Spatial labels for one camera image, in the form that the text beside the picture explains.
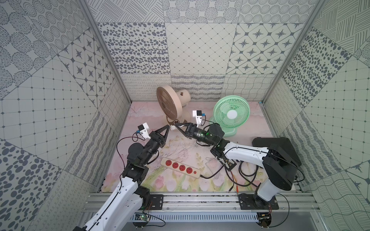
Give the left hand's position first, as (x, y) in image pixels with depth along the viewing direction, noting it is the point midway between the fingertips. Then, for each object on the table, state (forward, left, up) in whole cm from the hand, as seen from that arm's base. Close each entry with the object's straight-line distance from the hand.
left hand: (167, 123), depth 66 cm
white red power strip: (-9, -5, -31) cm, 33 cm away
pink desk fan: (+18, 0, -5) cm, 18 cm away
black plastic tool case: (+7, -72, -30) cm, 78 cm away
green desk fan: (+16, -35, -10) cm, 39 cm away
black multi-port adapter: (-6, -34, -33) cm, 48 cm away
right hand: (0, -3, -3) cm, 5 cm away
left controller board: (-35, +13, -35) cm, 51 cm away
